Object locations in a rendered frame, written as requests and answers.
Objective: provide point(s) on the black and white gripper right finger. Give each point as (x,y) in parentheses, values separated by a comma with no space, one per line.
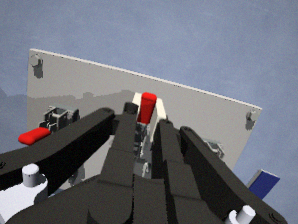
(227,197)

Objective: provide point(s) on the dark blue rectangular block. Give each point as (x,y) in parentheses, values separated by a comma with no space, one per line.
(262,183)

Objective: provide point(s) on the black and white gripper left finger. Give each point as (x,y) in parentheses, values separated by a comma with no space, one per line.
(31,174)

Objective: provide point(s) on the grey fixture plate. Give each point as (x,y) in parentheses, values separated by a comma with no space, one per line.
(89,86)

